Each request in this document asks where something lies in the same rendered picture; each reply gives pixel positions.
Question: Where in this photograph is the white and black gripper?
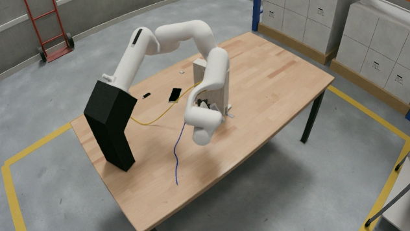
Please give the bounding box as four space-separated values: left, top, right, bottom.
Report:
195 99 210 110

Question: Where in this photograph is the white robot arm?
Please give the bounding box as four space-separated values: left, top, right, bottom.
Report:
102 20 230 146

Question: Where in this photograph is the black smartphone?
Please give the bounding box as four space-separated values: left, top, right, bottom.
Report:
168 88 182 103

